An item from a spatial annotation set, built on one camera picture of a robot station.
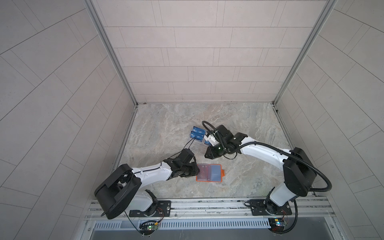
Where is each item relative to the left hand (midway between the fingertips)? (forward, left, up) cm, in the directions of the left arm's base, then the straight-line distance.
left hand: (202, 171), depth 83 cm
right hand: (+5, -1, +9) cm, 10 cm away
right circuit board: (-24, -34, 0) cm, 42 cm away
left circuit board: (-25, +24, +3) cm, 35 cm away
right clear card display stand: (+9, -2, +17) cm, 20 cm away
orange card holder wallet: (-1, -4, 0) cm, 4 cm away
